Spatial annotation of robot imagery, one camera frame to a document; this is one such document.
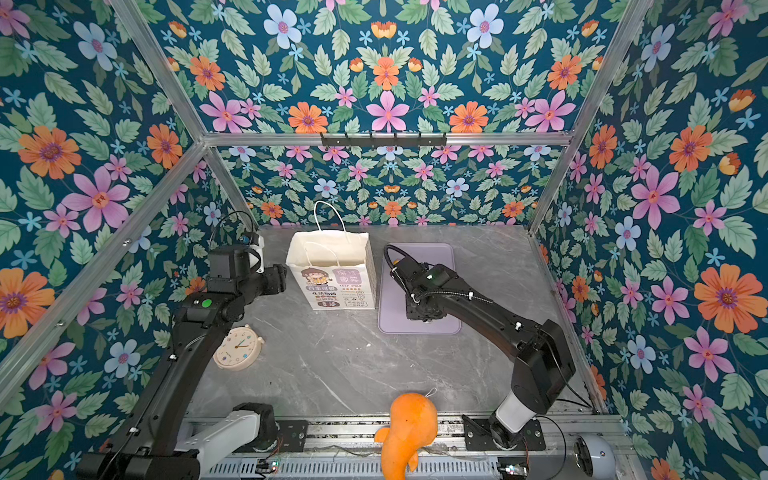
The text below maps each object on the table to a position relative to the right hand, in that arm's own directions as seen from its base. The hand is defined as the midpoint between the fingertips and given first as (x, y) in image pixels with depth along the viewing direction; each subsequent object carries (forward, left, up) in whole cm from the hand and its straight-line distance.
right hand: (420, 310), depth 82 cm
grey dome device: (-33, -37, -5) cm, 50 cm away
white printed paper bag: (+6, +23, +11) cm, 26 cm away
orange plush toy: (-27, +2, -4) cm, 28 cm away
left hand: (+5, +36, +16) cm, 40 cm away
